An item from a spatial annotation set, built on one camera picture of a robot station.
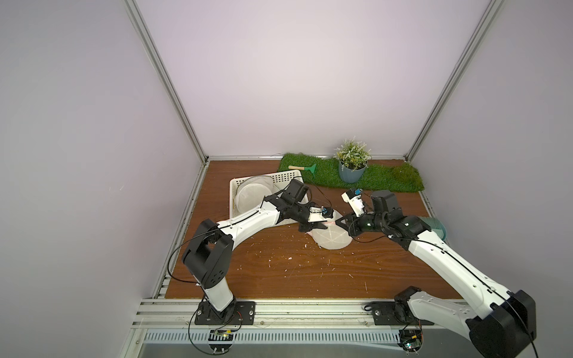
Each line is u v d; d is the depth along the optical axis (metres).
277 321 0.73
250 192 0.93
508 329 0.37
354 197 0.68
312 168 1.13
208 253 0.46
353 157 0.97
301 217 0.72
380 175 1.11
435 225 0.93
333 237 0.80
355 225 0.66
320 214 0.68
